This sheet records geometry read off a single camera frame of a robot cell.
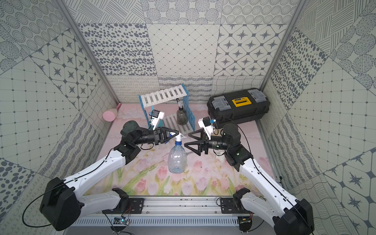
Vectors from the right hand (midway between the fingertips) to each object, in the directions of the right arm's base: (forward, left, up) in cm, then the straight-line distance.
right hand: (187, 141), depth 65 cm
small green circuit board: (-28, +32, -30) cm, 51 cm away
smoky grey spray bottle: (+31, +6, -18) cm, 36 cm away
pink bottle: (+35, +60, -23) cm, 73 cm away
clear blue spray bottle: (-7, +4, -2) cm, 8 cm away
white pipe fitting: (+5, -19, -28) cm, 34 cm away
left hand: (+3, +4, +5) cm, 7 cm away
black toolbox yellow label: (+34, -30, -13) cm, 47 cm away
